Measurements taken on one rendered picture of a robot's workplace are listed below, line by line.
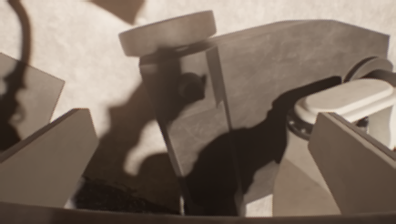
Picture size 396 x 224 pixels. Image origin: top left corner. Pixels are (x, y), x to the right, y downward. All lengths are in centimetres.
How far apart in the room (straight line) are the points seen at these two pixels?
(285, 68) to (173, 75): 26
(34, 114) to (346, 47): 80
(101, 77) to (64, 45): 11
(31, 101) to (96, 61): 20
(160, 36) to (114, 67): 24
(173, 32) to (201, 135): 21
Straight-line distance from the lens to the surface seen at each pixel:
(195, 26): 37
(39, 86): 62
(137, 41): 38
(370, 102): 45
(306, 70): 53
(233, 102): 45
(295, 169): 34
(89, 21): 57
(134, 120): 61
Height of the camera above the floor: 55
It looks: 64 degrees down
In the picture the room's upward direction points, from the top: 147 degrees clockwise
